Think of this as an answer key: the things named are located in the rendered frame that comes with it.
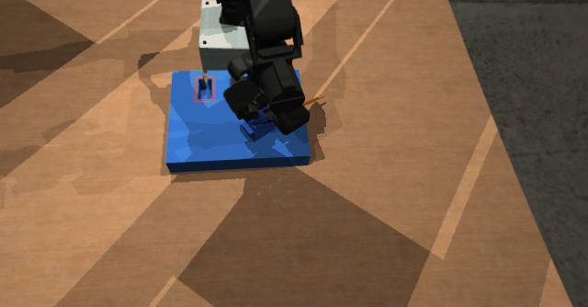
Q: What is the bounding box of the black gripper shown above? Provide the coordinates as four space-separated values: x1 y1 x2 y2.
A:
228 51 311 135

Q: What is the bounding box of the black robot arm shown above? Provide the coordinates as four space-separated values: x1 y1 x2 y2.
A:
216 0 305 122

